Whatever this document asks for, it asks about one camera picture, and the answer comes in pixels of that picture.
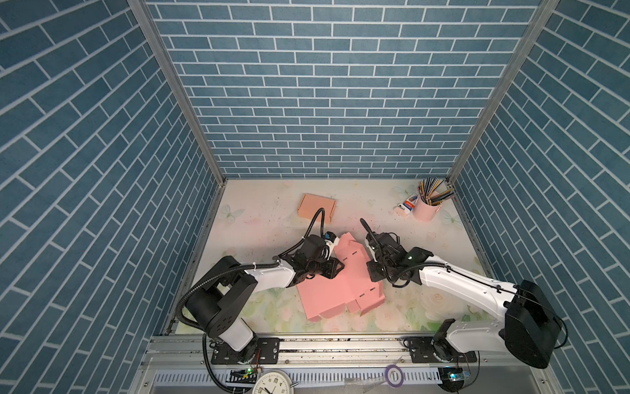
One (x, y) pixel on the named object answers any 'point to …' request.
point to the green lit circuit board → (452, 378)
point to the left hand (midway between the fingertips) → (342, 266)
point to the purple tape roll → (386, 371)
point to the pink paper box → (351, 287)
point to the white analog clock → (275, 382)
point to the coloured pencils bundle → (427, 189)
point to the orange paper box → (309, 206)
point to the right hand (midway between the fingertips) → (368, 265)
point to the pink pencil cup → (425, 213)
